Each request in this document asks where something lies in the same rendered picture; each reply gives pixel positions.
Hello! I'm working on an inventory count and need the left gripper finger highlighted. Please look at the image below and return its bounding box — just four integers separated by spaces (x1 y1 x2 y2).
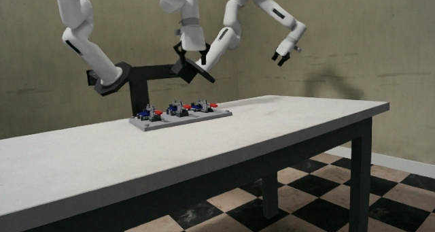
277 52 290 67
272 51 279 61

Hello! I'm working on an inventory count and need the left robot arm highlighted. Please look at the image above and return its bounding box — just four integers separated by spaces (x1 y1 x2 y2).
195 0 307 74

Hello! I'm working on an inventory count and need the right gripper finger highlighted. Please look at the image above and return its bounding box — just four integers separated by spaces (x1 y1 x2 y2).
173 41 187 67
199 42 211 65

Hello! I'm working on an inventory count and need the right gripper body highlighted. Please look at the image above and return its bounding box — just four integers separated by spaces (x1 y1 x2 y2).
180 24 206 52

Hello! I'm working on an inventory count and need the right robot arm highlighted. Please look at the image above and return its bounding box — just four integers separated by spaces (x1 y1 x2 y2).
57 0 200 86

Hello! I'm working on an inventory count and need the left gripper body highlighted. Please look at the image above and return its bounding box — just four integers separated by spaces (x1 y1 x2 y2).
276 39 295 56

